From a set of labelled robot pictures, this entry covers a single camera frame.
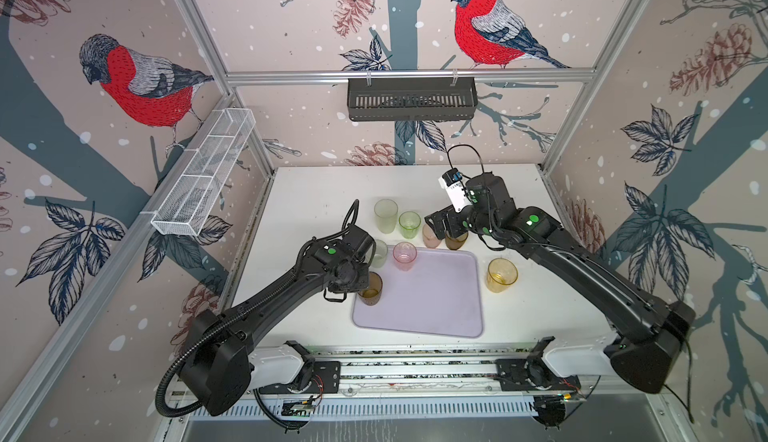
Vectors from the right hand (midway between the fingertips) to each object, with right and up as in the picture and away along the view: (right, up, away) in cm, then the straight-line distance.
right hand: (437, 213), depth 74 cm
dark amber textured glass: (+10, -11, +22) cm, 26 cm away
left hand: (-20, -20, +5) cm, 29 cm away
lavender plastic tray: (+3, -26, +16) cm, 31 cm away
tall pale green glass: (-13, -1, +23) cm, 27 cm away
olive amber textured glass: (-17, -25, +13) cm, 33 cm away
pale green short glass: (-15, -14, +18) cm, 27 cm away
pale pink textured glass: (+1, -10, +21) cm, 23 cm away
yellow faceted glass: (+23, -20, +16) cm, 34 cm away
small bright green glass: (-5, -5, +28) cm, 29 cm away
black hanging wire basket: (-4, +39, +30) cm, 49 cm away
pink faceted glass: (-8, -15, +21) cm, 27 cm away
